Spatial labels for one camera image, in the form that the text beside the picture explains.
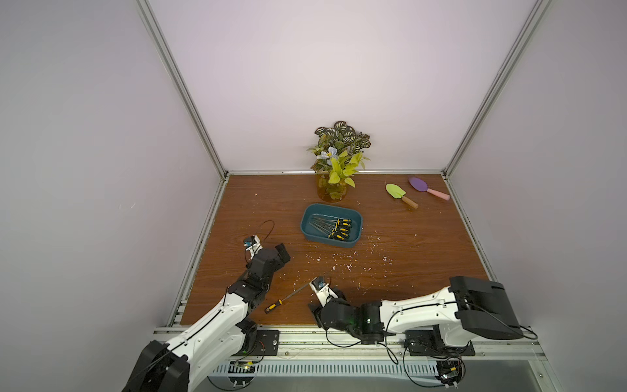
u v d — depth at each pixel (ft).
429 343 2.38
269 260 2.11
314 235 3.05
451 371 2.28
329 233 3.17
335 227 3.22
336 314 1.84
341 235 3.16
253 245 2.43
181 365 1.35
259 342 2.39
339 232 3.19
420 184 3.78
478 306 1.48
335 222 3.29
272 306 2.60
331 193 3.60
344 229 3.18
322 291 2.17
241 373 2.37
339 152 3.17
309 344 2.48
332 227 3.25
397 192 3.73
